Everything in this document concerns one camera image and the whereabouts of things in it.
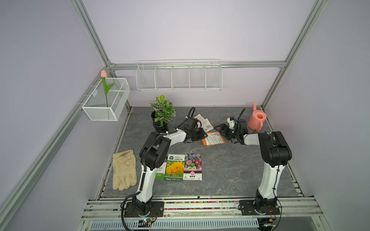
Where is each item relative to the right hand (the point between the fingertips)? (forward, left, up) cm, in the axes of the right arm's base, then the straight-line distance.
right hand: (216, 129), depth 101 cm
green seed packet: (-29, +37, -4) cm, 47 cm away
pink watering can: (+4, -28, +6) cm, 29 cm away
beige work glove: (-27, +59, -4) cm, 65 cm away
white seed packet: (+7, +7, -3) cm, 10 cm away
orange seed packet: (-7, +3, -2) cm, 8 cm away
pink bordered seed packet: (-26, +17, -5) cm, 31 cm away
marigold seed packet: (-26, +28, -5) cm, 39 cm away
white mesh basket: (-4, +70, +29) cm, 75 cm away
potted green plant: (-3, +35, +20) cm, 40 cm away
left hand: (-7, +7, +1) cm, 9 cm away
